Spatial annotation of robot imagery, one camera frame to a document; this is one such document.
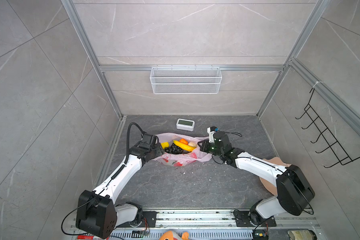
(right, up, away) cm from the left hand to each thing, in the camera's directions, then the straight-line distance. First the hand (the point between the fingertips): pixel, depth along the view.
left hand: (157, 147), depth 85 cm
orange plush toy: (+10, -35, -21) cm, 43 cm away
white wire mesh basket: (+17, +44, +16) cm, 50 cm away
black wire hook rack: (+83, +2, -20) cm, 85 cm away
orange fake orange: (+15, +3, +11) cm, 18 cm away
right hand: (+23, +3, +1) cm, 23 cm away
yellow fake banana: (+16, -1, +7) cm, 17 cm away
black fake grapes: (+9, -3, +10) cm, 14 cm away
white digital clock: (+17, +14, +25) cm, 33 cm away
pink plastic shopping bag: (+16, -5, -5) cm, 18 cm away
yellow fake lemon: (+3, 0, +13) cm, 13 cm away
